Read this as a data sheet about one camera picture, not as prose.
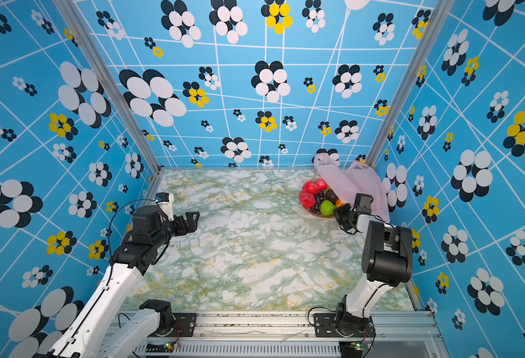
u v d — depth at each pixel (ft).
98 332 1.37
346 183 3.31
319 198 3.33
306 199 3.16
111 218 2.96
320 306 2.47
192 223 2.30
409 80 2.76
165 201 2.19
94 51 2.54
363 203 2.53
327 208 3.12
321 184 3.40
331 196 3.22
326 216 3.16
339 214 2.91
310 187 3.33
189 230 2.29
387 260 1.60
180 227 2.23
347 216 2.77
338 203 3.16
